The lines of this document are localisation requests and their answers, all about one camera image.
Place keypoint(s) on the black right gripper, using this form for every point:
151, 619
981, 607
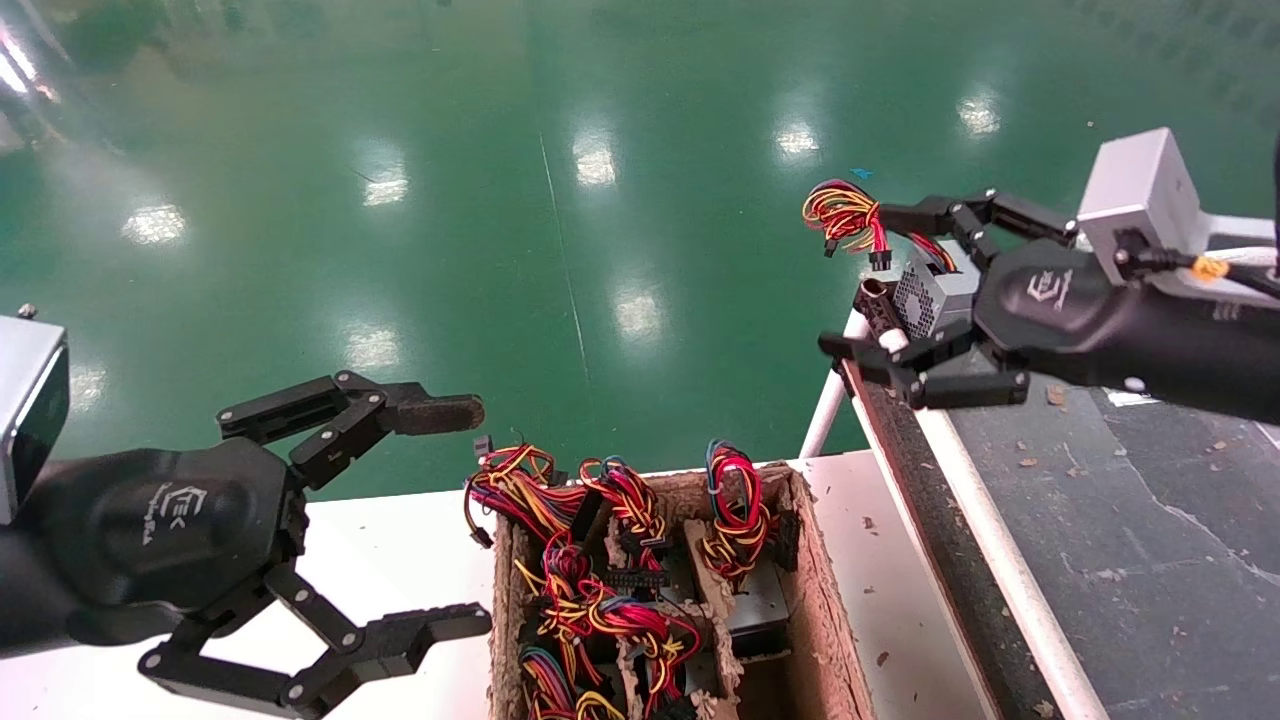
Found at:
1100, 330

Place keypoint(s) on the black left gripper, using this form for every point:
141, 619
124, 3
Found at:
170, 520

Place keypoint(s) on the white frame leg pipe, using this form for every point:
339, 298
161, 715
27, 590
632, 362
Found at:
830, 400

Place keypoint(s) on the dark grey power supply case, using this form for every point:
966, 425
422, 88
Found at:
758, 612

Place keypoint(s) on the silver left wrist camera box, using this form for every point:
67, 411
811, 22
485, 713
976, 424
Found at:
30, 400

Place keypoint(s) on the brown cardboard crumb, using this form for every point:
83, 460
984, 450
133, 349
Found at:
1055, 395

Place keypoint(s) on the black conveyor bed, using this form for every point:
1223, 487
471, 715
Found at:
1150, 550

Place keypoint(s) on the brown cardboard pulp box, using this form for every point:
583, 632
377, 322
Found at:
830, 620

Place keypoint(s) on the black pipe joint open end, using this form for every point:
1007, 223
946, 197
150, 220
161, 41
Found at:
875, 300

